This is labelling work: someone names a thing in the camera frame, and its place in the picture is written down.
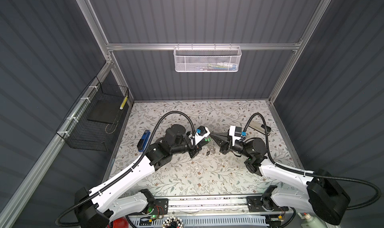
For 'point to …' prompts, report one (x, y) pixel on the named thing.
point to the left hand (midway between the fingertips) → (207, 140)
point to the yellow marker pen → (121, 106)
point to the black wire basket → (92, 123)
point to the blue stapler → (143, 142)
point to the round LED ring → (173, 222)
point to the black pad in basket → (106, 111)
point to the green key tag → (206, 140)
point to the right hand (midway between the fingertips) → (212, 136)
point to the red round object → (120, 222)
